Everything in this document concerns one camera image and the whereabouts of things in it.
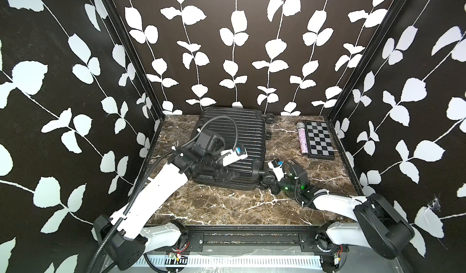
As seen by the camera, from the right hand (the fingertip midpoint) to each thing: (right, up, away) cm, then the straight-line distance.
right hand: (261, 177), depth 84 cm
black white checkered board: (+37, +16, +21) cm, 45 cm away
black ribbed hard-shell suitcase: (-10, +24, +6) cm, 26 cm away
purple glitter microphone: (+28, +25, +27) cm, 46 cm away
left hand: (-13, +11, -13) cm, 21 cm away
